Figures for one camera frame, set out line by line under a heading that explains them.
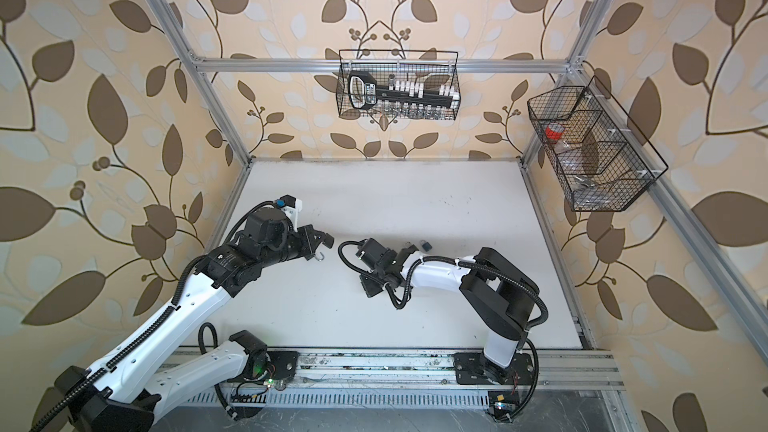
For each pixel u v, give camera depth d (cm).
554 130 87
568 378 72
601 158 74
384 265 68
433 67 91
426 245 96
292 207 68
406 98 83
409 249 96
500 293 48
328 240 76
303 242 65
